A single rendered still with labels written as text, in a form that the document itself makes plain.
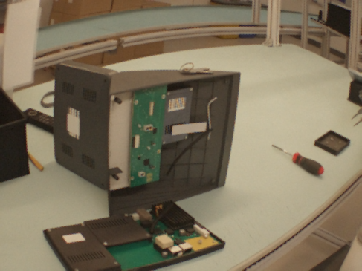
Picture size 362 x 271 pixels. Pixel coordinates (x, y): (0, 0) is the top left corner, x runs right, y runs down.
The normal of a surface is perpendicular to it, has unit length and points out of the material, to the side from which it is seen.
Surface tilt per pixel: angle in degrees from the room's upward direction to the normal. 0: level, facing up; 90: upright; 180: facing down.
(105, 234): 0
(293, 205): 0
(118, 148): 90
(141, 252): 0
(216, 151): 90
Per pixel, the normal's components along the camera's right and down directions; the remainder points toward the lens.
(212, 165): 0.26, 0.42
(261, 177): 0.10, -0.91
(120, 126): 0.63, 0.37
